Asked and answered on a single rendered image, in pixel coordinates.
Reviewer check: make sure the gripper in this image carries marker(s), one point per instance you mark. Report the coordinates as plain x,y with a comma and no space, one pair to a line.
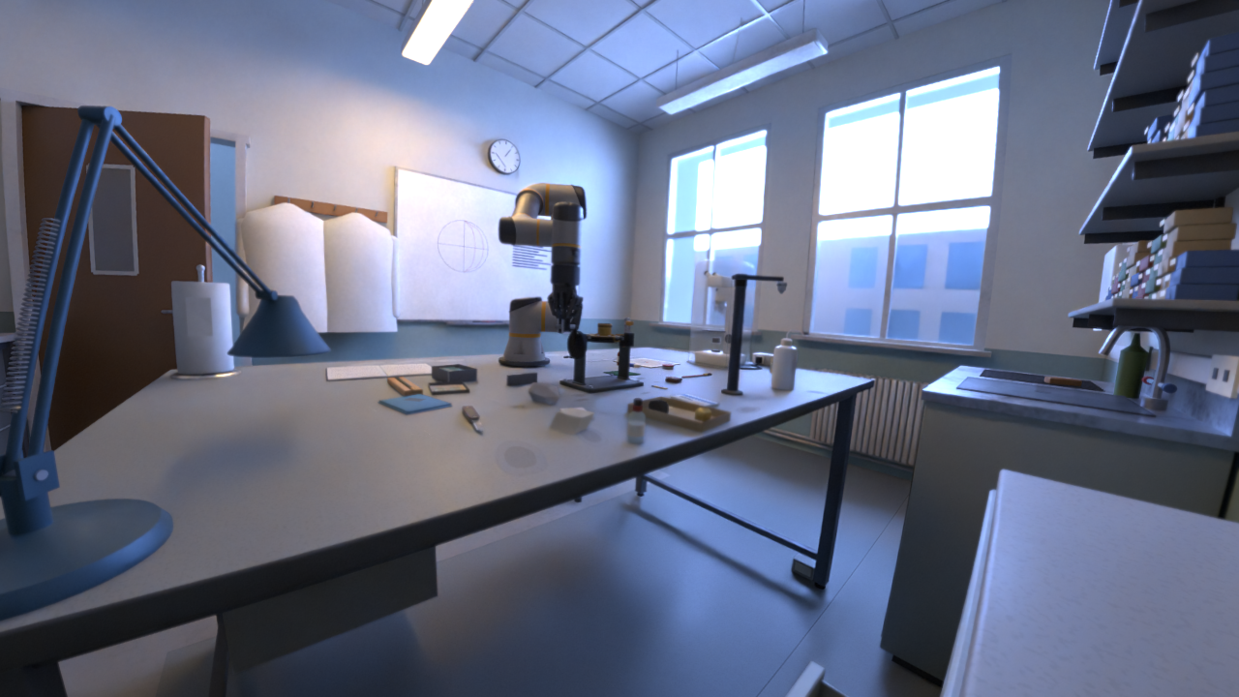
566,301

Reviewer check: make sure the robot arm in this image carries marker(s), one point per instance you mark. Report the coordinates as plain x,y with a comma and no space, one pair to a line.
528,334

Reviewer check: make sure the black universal stage body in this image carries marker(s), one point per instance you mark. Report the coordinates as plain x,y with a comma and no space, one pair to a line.
581,368

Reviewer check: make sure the black flat plate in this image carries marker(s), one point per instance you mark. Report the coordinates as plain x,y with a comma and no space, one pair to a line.
449,388

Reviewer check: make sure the wooden edge rack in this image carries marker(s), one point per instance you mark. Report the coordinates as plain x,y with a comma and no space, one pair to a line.
689,416

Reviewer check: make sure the wooden coat rack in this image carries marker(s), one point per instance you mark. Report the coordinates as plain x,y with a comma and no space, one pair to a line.
334,207

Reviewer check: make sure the dark grey block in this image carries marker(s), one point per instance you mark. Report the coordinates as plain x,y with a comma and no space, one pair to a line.
522,378

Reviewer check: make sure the grey rock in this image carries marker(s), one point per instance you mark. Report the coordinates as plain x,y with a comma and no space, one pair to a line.
544,393

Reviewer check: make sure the white rock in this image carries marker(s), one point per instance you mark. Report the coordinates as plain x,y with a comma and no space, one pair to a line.
571,420

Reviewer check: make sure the dark shallow box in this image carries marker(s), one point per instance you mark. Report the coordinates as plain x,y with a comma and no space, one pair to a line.
454,373

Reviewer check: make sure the small white dropper bottle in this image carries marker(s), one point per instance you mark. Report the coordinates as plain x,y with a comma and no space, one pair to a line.
635,426

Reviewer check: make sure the clear glass disc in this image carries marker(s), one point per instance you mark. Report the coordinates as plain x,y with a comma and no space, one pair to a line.
520,457

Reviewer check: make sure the white whiteboard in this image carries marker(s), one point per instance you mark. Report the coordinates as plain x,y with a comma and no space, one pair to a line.
436,247

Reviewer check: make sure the white microscope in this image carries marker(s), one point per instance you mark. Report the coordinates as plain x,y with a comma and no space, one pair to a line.
717,295

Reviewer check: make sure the blue cloth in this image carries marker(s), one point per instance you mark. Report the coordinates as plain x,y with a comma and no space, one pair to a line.
415,404

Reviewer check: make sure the brown wooden block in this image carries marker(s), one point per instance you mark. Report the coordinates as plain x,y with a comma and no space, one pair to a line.
404,385

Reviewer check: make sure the white paper sheet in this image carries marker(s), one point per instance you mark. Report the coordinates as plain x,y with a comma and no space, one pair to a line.
377,371

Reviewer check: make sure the narrow window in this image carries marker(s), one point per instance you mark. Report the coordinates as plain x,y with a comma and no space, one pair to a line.
716,194

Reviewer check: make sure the white plastic bottle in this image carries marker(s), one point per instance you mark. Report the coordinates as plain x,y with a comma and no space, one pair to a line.
784,368

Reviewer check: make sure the long ceiling light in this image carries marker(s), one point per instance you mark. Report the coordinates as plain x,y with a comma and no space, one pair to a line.
745,70
436,29

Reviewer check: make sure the grey work table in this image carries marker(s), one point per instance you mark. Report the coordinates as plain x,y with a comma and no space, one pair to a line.
290,484

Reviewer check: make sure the white radiator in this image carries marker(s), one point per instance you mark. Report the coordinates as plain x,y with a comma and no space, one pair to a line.
886,421

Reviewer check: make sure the wide window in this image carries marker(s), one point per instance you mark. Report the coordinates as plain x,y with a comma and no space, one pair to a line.
905,194

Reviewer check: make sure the white paper towel roll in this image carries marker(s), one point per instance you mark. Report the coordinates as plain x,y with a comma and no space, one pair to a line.
202,329

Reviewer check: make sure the brown door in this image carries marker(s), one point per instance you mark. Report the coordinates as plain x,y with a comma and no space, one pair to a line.
145,319

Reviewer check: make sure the grey sink counter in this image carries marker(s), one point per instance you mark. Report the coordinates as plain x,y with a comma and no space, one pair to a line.
1016,484

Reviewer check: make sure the blue desk lamp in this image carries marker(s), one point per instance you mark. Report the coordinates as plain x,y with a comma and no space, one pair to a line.
77,542

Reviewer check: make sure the green bottle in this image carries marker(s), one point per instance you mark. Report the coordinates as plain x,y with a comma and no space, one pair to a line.
1130,370

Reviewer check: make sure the steel faucet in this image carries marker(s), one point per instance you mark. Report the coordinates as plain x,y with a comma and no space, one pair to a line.
1157,368

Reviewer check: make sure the white speckled counter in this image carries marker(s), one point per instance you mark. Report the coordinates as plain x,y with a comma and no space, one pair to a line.
1113,600

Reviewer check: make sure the black post stand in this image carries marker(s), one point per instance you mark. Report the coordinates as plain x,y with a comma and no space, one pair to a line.
737,334

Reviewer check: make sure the round wall clock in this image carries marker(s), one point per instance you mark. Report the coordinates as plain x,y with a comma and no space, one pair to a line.
503,157

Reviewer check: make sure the dark wall shelf unit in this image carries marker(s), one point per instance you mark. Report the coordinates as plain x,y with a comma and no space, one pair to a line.
1162,174

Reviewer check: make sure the white wall socket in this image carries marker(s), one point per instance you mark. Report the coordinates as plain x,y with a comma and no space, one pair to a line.
1224,376

